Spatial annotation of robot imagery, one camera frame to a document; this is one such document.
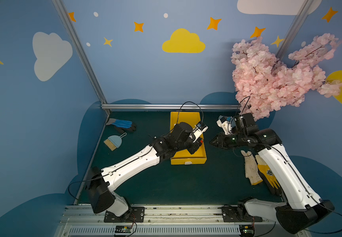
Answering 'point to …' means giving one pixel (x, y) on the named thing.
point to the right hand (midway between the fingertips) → (212, 141)
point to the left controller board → (123, 229)
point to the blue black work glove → (121, 126)
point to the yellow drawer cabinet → (193, 118)
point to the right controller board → (247, 230)
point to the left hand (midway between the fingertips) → (200, 135)
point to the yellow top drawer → (198, 157)
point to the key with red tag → (201, 140)
